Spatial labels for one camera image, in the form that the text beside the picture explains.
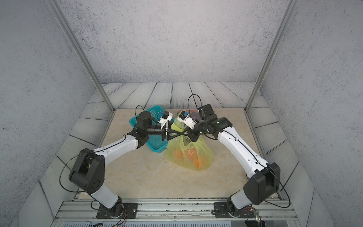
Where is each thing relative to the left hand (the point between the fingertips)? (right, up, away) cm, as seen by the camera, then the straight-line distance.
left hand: (181, 132), depth 74 cm
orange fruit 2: (-1, -13, +7) cm, 15 cm away
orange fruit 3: (+9, -19, +8) cm, 22 cm away
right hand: (+1, 0, 0) cm, 1 cm away
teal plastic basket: (-13, -4, -3) cm, 14 cm away
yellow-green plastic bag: (+12, -11, +3) cm, 17 cm away
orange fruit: (+5, -12, +6) cm, 15 cm away
